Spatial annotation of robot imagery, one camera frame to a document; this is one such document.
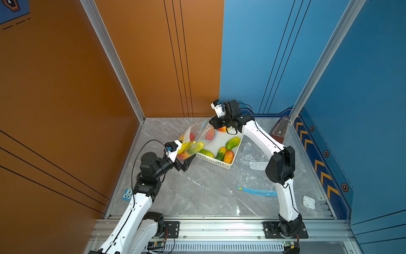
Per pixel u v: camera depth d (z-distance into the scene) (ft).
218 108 2.65
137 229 1.61
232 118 2.31
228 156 3.07
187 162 2.11
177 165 2.12
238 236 2.43
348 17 2.35
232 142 3.28
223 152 3.16
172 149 1.93
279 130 3.27
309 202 2.66
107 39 2.59
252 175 3.00
